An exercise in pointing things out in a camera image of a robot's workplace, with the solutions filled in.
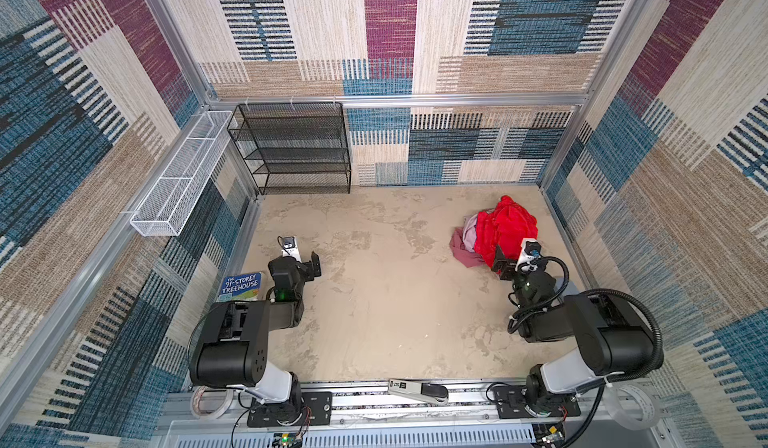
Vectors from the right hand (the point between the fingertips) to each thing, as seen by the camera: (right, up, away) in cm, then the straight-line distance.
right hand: (513, 249), depth 90 cm
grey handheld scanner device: (-30, -32, -17) cm, 47 cm away
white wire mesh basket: (-89, +18, -14) cm, 92 cm away
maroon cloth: (-14, -2, +9) cm, 17 cm away
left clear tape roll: (-80, -38, -17) cm, 91 cm away
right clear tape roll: (+24, -34, -20) cm, 46 cm away
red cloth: (0, +6, +7) cm, 9 cm away
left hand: (-65, -1, +3) cm, 65 cm away
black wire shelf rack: (-71, +34, +18) cm, 81 cm away
